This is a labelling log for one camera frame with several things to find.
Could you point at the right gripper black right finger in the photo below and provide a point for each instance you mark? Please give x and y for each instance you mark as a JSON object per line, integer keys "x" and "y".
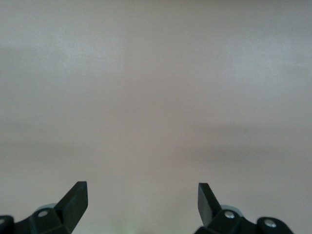
{"x": 219, "y": 221}

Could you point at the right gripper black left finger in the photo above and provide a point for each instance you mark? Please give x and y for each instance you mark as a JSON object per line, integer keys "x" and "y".
{"x": 68, "y": 209}

